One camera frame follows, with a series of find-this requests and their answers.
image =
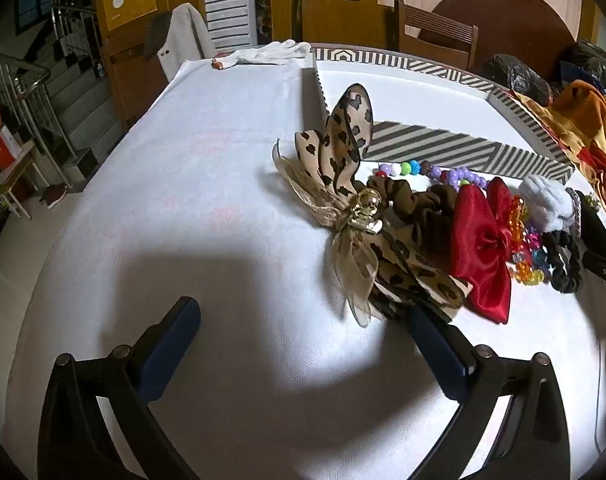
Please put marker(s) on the wooden slatted chair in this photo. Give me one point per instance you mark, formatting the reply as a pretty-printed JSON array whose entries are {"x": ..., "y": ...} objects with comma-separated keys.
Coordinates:
[{"x": 435, "y": 25}]

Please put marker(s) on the light blue fluffy scrunchie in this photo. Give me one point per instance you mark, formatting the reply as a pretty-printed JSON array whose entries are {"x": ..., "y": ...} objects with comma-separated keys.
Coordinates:
[{"x": 548, "y": 202}]

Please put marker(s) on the round brown tabletop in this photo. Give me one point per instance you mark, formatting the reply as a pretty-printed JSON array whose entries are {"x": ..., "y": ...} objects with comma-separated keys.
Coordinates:
[{"x": 523, "y": 25}]

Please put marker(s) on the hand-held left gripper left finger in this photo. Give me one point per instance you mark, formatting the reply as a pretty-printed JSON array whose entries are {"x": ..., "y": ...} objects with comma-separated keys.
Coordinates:
[{"x": 170, "y": 350}]

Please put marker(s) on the red box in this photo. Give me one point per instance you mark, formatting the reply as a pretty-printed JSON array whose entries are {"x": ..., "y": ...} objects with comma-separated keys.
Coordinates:
[{"x": 3, "y": 150}]

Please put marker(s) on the yellow wooden chair back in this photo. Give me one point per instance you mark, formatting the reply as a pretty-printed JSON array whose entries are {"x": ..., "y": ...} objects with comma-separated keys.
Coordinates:
[{"x": 348, "y": 22}]

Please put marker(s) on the white glove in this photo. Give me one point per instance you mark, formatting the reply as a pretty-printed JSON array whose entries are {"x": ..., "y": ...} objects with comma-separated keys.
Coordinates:
[{"x": 273, "y": 52}]

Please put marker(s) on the white tablecloth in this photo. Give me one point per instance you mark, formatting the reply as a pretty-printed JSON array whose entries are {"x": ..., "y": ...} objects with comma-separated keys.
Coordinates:
[{"x": 183, "y": 185}]

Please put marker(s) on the black scrunchie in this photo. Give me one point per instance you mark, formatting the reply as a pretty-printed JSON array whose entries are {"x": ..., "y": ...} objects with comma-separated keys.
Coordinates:
[{"x": 565, "y": 280}]

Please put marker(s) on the leopard print bow hair clip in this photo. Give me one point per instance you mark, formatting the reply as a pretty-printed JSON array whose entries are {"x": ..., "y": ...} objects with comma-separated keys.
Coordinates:
[{"x": 343, "y": 130}]

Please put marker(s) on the grey coat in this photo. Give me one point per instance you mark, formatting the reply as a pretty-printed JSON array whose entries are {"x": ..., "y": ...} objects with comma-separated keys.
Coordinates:
[{"x": 183, "y": 40}]

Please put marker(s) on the red satin bow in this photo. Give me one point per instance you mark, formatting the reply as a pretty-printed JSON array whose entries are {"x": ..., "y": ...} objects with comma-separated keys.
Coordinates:
[{"x": 478, "y": 240}]

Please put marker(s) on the black pouch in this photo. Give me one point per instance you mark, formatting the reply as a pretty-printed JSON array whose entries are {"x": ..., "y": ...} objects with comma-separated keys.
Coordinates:
[{"x": 595, "y": 225}]

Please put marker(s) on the striped cardboard tray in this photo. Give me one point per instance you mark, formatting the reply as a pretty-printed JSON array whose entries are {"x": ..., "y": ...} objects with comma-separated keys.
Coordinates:
[{"x": 433, "y": 147}]

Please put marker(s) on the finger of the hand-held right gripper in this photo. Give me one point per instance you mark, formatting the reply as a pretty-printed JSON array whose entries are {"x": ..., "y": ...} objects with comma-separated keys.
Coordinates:
[{"x": 605, "y": 266}]

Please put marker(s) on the dark shoe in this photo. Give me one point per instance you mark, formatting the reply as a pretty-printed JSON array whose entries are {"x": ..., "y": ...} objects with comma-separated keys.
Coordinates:
[{"x": 55, "y": 196}]

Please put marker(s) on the metal stair railing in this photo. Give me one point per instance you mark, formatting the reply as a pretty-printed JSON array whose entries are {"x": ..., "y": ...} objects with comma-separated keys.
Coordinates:
[{"x": 23, "y": 90}]

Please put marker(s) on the orange printed cloth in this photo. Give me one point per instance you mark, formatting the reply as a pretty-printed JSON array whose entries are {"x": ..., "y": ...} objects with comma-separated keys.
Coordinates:
[{"x": 588, "y": 125}]

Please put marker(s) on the brown scrunchie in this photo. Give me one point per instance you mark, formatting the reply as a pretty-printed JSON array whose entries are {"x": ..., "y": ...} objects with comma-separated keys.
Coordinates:
[{"x": 428, "y": 220}]

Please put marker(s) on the white louvre door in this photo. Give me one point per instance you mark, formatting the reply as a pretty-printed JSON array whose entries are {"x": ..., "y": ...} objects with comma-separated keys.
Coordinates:
[{"x": 230, "y": 5}]

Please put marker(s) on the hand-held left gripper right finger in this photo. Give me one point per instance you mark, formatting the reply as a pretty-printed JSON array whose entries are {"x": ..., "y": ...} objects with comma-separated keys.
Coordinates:
[{"x": 435, "y": 345}]

